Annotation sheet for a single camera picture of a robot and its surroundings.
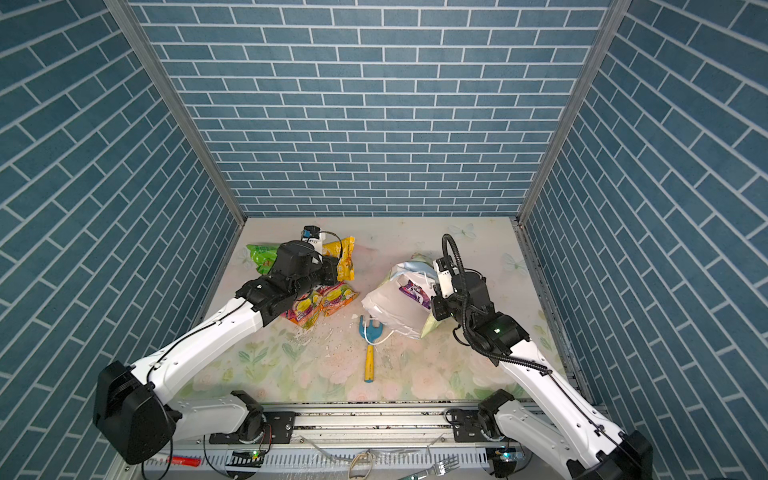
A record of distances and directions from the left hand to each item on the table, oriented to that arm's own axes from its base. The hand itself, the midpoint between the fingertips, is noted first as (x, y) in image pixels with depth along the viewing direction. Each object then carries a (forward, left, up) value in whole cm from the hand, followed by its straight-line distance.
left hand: (340, 260), depth 79 cm
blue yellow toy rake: (-11, -7, -22) cm, 26 cm away
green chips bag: (+13, +29, -15) cm, 35 cm away
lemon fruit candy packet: (-1, +8, -19) cm, 20 cm away
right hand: (-7, -25, -1) cm, 26 cm away
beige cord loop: (-42, -5, -23) cm, 48 cm away
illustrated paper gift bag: (0, -17, -21) cm, 28 cm away
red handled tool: (-41, +35, -22) cm, 58 cm away
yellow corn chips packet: (0, -1, -3) cm, 3 cm away
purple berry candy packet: (+1, -22, -19) cm, 29 cm away
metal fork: (-44, -25, -23) cm, 56 cm away
